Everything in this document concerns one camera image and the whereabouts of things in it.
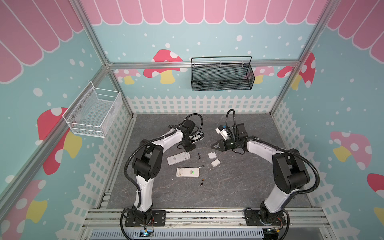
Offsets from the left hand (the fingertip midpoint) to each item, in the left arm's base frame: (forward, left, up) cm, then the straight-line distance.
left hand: (189, 148), depth 97 cm
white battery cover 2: (-3, -15, -3) cm, 15 cm away
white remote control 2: (-7, +8, -2) cm, 11 cm away
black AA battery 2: (-3, -6, -3) cm, 8 cm away
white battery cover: (-8, -17, -4) cm, 19 cm away
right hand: (-3, -14, +8) cm, 16 cm away
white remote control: (-15, 0, -2) cm, 15 cm away
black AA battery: (-11, -8, -3) cm, 14 cm away
